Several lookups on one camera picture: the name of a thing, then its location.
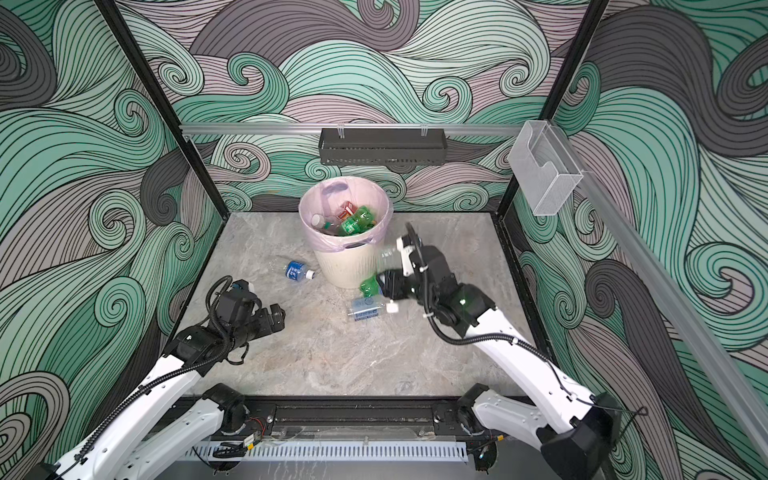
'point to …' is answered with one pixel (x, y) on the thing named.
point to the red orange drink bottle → (349, 210)
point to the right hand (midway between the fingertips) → (387, 277)
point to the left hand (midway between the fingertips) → (271, 314)
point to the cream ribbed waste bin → (349, 266)
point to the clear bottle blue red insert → (327, 224)
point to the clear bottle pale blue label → (365, 307)
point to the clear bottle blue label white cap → (297, 271)
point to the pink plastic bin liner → (325, 196)
